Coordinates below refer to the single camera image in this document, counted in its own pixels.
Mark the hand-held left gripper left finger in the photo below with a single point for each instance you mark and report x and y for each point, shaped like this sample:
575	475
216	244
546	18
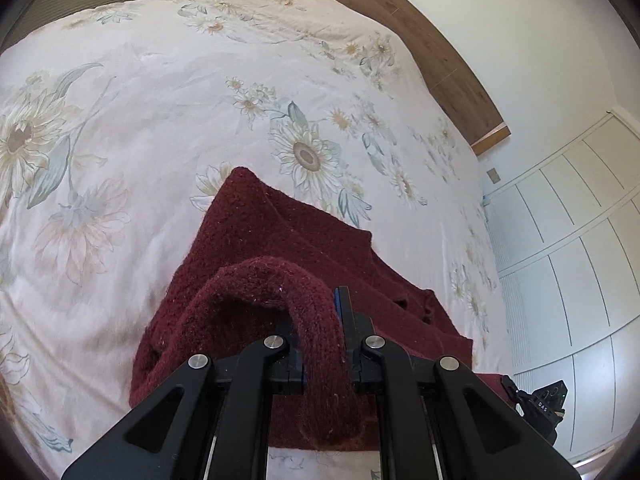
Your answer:
225	390

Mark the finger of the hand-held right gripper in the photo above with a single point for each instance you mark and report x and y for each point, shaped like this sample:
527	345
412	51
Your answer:
511	389

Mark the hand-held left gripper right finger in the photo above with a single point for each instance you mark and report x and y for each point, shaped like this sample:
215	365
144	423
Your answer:
342	305

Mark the maroon knitted sweater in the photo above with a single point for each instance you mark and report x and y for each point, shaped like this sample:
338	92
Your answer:
280	240

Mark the white wardrobe doors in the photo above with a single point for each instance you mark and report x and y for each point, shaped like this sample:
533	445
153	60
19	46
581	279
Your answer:
560	240

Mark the floral white blanket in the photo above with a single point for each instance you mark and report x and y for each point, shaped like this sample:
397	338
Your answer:
150	110

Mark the wooden headboard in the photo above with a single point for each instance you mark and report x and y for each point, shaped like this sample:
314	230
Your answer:
400	25

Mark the wall switch plate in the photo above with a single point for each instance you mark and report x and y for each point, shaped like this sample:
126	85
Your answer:
494	175

